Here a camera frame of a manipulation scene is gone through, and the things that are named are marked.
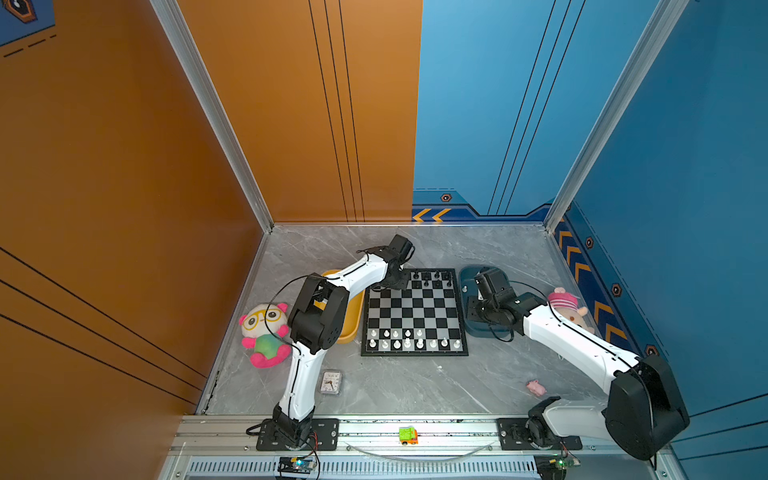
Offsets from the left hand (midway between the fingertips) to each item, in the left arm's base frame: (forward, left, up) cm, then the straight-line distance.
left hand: (400, 279), depth 100 cm
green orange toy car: (-45, -2, -1) cm, 45 cm away
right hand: (-14, -19, +6) cm, 24 cm away
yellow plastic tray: (-14, +14, +1) cm, 20 cm away
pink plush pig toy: (-11, -50, +4) cm, 52 cm away
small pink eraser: (-34, -37, -1) cm, 50 cm away
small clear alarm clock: (-33, +19, -2) cm, 38 cm away
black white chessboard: (-14, -8, -1) cm, 16 cm away
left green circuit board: (-51, +25, -5) cm, 57 cm away
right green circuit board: (-50, -36, -4) cm, 62 cm away
